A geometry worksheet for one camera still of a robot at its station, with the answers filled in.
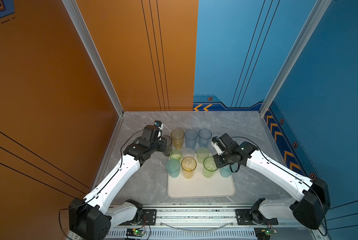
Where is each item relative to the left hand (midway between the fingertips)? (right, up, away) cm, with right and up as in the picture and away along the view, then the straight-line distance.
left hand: (163, 138), depth 80 cm
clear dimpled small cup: (+14, -9, +11) cm, 20 cm away
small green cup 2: (+22, -10, +11) cm, 27 cm away
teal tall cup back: (+5, -18, +8) cm, 20 cm away
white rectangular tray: (+21, -29, +7) cm, 36 cm away
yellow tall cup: (+7, +1, +17) cm, 18 cm away
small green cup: (+6, -11, +13) cm, 18 cm away
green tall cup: (+24, -13, -7) cm, 28 cm away
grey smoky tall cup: (+2, -3, +9) cm, 10 cm away
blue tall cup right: (+24, +1, +15) cm, 28 cm away
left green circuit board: (-11, -44, -9) cm, 46 cm away
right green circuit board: (+52, -43, -10) cm, 68 cm away
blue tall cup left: (+15, +1, +10) cm, 18 cm away
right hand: (+28, -12, 0) cm, 30 cm away
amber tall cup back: (+13, -14, -2) cm, 19 cm away
